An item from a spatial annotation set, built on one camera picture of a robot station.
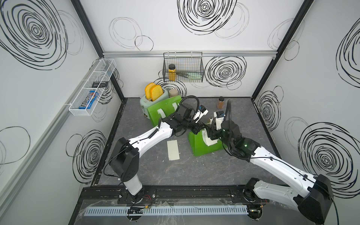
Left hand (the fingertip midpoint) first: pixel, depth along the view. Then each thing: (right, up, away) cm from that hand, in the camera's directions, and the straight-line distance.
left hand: (205, 126), depth 79 cm
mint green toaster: (-39, +14, +18) cm, 45 cm away
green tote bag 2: (-3, -13, +3) cm, 13 cm away
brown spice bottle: (+17, +14, +30) cm, 37 cm away
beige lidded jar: (-21, +24, +40) cm, 51 cm away
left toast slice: (-37, +23, +18) cm, 47 cm away
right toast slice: (-31, +22, +20) cm, 43 cm away
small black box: (-58, +24, 0) cm, 63 cm away
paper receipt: (-19, -17, +13) cm, 29 cm away
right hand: (+3, +1, -3) cm, 4 cm away
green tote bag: (-25, +9, +8) cm, 28 cm away
